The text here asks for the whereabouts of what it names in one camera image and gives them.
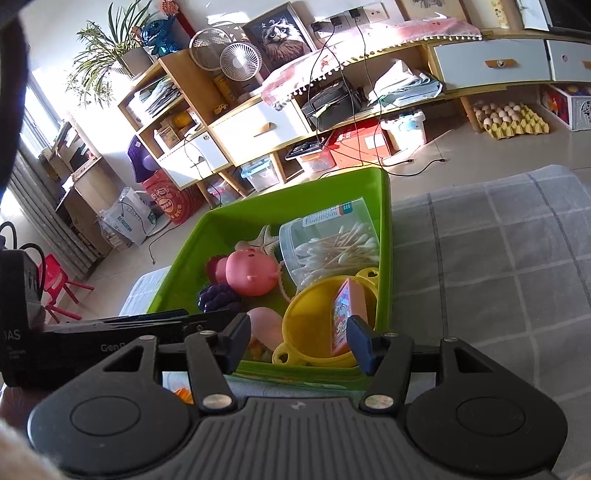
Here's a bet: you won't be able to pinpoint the framed cartoon picture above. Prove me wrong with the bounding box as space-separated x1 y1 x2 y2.
396 0 471 22

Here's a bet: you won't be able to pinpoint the microwave oven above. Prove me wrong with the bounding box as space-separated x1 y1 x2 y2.
544 0 591 32

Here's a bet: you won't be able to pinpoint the white desk fan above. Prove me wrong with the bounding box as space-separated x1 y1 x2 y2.
219 41 264 97

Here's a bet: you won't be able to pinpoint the white plastic crate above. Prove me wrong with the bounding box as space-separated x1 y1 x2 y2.
539 83 591 131

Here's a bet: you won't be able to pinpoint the black printer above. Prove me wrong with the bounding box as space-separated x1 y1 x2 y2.
301 80 364 131

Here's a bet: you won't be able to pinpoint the green plastic box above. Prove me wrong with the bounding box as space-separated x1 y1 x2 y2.
146 167 394 392

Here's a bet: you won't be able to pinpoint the purple plastic stool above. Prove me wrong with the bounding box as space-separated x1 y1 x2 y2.
126 135 161 184

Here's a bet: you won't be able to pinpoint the wooden TV cabinet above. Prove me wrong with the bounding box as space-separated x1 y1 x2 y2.
208 27 591 195

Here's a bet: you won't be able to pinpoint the yellow egg tray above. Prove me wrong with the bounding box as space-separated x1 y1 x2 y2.
472 100 551 140

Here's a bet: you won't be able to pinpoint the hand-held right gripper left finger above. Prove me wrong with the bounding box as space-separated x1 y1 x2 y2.
95 313 253 415

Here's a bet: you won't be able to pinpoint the grey checked cloth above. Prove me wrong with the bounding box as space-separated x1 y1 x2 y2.
119 165 591 409

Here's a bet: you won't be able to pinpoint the white plastic bag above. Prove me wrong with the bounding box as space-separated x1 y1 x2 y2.
98 186 154 246

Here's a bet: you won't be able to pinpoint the blue figurine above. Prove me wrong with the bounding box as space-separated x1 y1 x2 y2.
140 17 179 55

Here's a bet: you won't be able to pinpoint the yellow toy pot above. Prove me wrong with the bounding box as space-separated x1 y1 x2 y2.
271 266 380 368

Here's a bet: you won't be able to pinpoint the round mesh fan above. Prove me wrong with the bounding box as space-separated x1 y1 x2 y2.
188 27 232 71

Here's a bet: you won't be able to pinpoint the wall socket strip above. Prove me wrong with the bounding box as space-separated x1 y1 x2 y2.
311 2 387 36

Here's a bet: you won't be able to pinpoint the stack of papers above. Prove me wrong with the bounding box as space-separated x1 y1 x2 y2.
368 59 443 106

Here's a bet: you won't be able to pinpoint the red toy cup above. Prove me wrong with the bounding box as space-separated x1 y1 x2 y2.
206 255 230 284

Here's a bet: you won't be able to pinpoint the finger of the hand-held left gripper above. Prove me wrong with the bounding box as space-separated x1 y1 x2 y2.
82 308 191 326

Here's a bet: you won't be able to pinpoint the white drawer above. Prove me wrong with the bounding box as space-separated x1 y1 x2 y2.
546 39 591 84
209 98 311 165
433 39 551 92

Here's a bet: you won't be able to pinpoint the clear storage box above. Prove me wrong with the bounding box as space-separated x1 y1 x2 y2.
297 150 336 175

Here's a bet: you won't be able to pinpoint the peach toy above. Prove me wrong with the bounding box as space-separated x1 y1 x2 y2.
246 306 284 352

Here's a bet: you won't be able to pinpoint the white cabinet door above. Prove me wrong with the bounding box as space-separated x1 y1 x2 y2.
158 130 230 188

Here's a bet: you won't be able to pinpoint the pink toy pig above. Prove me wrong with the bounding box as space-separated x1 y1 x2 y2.
224 248 283 297

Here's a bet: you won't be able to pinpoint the grey radiator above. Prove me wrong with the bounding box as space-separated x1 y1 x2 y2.
7 151 100 280

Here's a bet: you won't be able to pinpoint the black floor cable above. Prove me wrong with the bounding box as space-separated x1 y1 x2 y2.
381 154 448 178

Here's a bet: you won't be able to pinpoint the red carton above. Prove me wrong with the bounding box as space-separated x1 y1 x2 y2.
329 124 394 170

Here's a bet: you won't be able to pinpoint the wooden shelf cabinet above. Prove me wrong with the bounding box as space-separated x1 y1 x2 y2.
117 47 232 197

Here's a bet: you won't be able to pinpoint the pink card box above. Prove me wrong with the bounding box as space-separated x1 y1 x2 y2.
328 279 378 356

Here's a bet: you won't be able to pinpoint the wooden desk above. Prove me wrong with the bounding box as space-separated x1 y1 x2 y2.
38 119 118 241

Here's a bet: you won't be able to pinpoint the clear box blue lid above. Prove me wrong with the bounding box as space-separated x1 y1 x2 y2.
240 156 281 193

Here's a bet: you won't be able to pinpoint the white storage box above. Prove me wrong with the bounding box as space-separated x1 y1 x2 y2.
380 110 426 151

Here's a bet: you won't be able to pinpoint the white toy starfish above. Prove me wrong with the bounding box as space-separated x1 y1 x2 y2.
250 224 283 256

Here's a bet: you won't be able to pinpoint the potted plant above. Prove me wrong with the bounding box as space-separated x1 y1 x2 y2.
66 4 158 108

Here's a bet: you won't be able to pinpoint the pink trimmed cloth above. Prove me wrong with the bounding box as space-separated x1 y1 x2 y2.
261 17 482 110

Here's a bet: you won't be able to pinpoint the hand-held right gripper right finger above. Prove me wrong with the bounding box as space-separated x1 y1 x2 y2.
347 315 503 415

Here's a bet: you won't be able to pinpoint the clear cotton swab container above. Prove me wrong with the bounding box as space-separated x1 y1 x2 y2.
278 196 382 292

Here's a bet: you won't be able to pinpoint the red plastic chair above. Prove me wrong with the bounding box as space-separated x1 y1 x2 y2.
36 253 95 325

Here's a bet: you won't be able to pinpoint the purple toy grapes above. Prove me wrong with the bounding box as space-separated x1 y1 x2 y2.
198 282 243 315

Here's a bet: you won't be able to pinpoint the framed cat picture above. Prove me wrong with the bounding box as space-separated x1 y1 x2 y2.
241 1 318 73

